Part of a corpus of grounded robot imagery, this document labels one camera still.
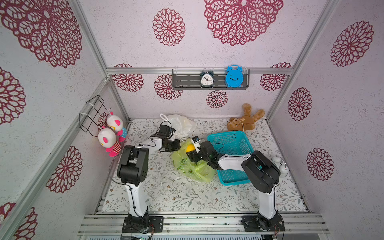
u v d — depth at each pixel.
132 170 0.53
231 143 1.04
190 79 0.93
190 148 0.92
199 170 0.85
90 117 0.75
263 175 0.51
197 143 0.84
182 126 1.06
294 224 0.75
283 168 0.81
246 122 1.09
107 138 0.83
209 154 0.76
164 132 0.81
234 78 0.90
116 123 0.92
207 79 0.90
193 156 0.85
